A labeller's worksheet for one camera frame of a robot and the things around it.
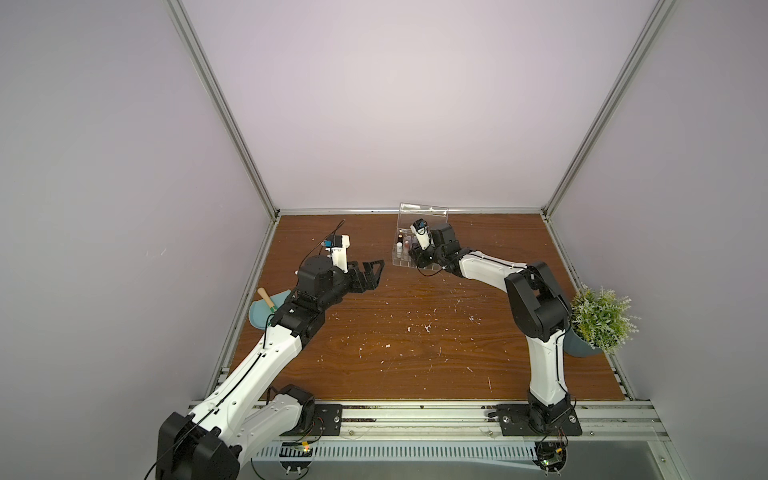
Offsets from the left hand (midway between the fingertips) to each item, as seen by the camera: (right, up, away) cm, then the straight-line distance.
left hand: (374, 262), depth 74 cm
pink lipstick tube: (+10, +3, +26) cm, 28 cm away
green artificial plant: (+57, -14, -2) cm, 59 cm away
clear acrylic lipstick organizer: (+9, +6, +29) cm, 31 cm away
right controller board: (+43, -46, -5) cm, 63 cm away
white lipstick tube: (+7, +2, +29) cm, 30 cm away
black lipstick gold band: (+7, +6, +29) cm, 30 cm away
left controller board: (-19, -48, -3) cm, 51 cm away
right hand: (+13, +5, +25) cm, 28 cm away
